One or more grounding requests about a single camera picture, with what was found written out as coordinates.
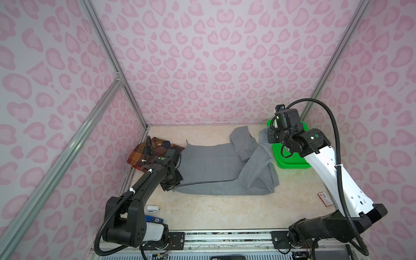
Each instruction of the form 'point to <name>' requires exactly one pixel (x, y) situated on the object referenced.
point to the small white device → (151, 208)
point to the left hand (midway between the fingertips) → (177, 182)
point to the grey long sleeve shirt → (242, 167)
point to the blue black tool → (153, 219)
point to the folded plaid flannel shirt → (143, 152)
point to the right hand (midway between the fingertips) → (274, 129)
